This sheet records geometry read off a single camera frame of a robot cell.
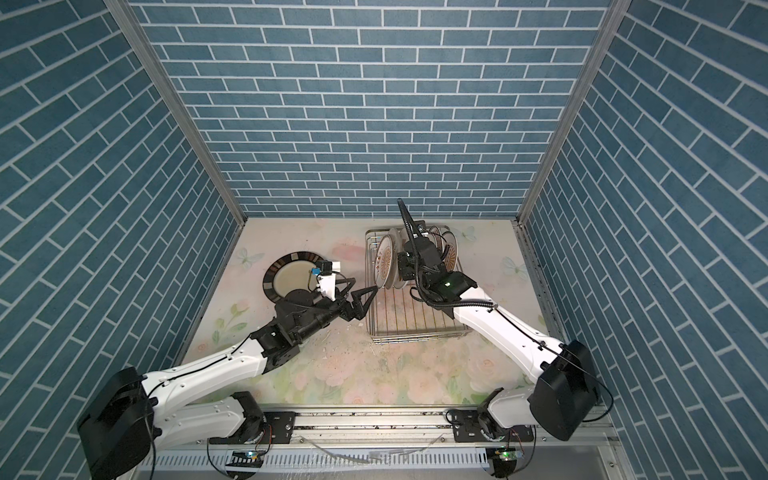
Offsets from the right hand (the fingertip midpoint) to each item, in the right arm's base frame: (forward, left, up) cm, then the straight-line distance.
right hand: (411, 248), depth 81 cm
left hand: (-13, +10, -1) cm, 16 cm away
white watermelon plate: (+9, +5, -7) cm, 13 cm away
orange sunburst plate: (+9, +10, -19) cm, 23 cm away
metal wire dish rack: (-9, +3, -22) cm, 24 cm away
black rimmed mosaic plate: (+5, +42, -22) cm, 48 cm away
